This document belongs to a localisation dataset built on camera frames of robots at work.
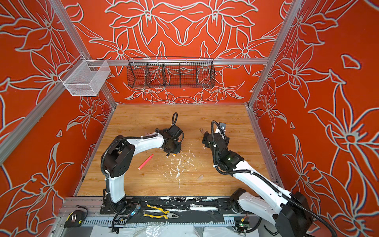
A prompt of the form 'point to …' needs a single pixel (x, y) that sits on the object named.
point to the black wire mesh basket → (170, 72)
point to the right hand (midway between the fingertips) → (210, 132)
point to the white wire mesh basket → (85, 77)
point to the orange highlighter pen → (174, 155)
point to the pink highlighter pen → (145, 162)
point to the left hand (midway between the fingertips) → (179, 149)
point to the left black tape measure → (75, 218)
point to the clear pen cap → (200, 177)
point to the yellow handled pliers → (168, 215)
